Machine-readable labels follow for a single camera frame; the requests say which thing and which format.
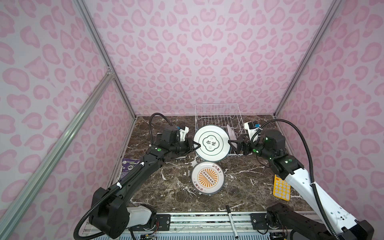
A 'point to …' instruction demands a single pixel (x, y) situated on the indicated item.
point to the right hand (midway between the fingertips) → (236, 137)
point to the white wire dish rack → (220, 114)
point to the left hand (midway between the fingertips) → (201, 143)
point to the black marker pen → (233, 224)
